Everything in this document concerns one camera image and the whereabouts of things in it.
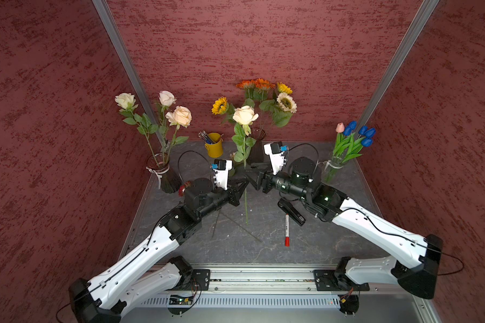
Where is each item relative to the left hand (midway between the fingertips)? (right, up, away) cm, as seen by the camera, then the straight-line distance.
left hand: (247, 184), depth 67 cm
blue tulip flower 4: (+49, +11, +20) cm, 54 cm away
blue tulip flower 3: (+49, +17, +21) cm, 56 cm away
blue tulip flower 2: (+45, +21, +21) cm, 54 cm away
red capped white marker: (+18, -22, +20) cm, 35 cm away
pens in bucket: (-23, +21, +34) cm, 46 cm away
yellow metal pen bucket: (-18, +14, +44) cm, 49 cm away
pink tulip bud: (+41, +22, +20) cm, 51 cm away
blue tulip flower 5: (+51, +17, +16) cm, 56 cm away
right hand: (0, +4, -3) cm, 5 cm away
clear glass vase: (+41, +2, +31) cm, 52 cm away
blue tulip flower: (+47, +24, +21) cm, 57 cm away
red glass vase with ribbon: (-40, +7, +22) cm, 47 cm away
